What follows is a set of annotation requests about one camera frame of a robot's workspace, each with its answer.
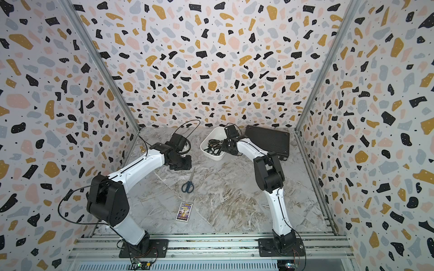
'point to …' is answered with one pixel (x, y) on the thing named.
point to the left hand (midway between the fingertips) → (191, 165)
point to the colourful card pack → (184, 212)
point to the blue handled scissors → (188, 186)
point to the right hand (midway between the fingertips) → (225, 147)
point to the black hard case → (269, 140)
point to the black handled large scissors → (215, 146)
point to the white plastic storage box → (218, 133)
